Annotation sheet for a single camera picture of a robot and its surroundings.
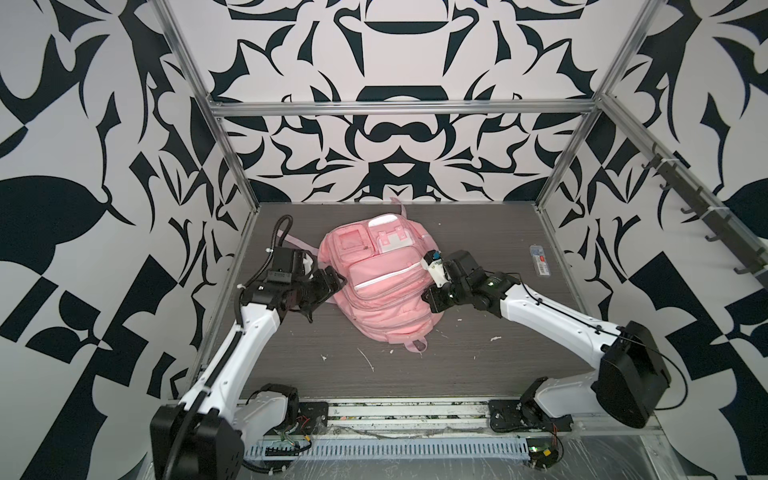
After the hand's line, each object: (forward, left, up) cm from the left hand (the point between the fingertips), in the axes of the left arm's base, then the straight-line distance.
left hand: (339, 283), depth 79 cm
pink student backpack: (+11, -11, -6) cm, 17 cm away
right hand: (-2, -22, -4) cm, 23 cm away
